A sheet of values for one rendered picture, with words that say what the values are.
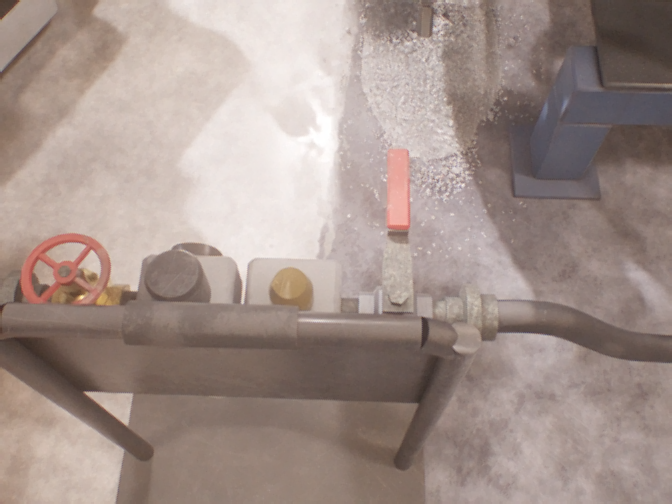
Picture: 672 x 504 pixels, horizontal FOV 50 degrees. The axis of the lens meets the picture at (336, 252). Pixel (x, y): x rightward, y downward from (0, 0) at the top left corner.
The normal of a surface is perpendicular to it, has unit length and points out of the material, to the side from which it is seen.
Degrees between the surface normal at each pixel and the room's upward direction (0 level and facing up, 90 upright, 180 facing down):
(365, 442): 0
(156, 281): 0
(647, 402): 0
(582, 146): 90
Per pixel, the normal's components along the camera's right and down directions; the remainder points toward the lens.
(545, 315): 0.19, -0.16
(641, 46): 0.00, -0.43
